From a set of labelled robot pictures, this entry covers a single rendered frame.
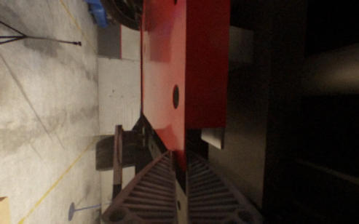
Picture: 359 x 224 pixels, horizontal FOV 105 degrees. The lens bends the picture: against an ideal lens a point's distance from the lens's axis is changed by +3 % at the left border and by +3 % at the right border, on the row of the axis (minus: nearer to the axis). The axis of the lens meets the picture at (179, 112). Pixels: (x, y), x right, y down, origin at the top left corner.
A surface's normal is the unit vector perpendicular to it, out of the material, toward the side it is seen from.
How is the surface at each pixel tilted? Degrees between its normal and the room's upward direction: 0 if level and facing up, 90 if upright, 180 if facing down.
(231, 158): 180
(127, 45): 90
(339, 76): 154
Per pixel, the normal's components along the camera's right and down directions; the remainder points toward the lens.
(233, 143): -0.94, 0.01
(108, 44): 0.35, 0.07
